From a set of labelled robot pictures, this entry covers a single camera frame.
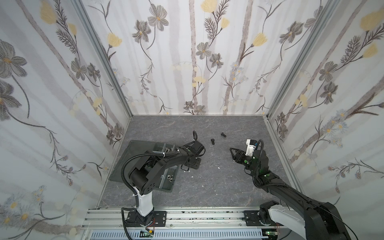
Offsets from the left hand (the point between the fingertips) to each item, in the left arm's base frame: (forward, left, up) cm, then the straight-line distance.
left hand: (193, 160), depth 94 cm
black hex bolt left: (+16, -14, 0) cm, 21 cm away
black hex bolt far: (+21, -22, -1) cm, 31 cm away
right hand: (0, -20, +16) cm, 26 cm away
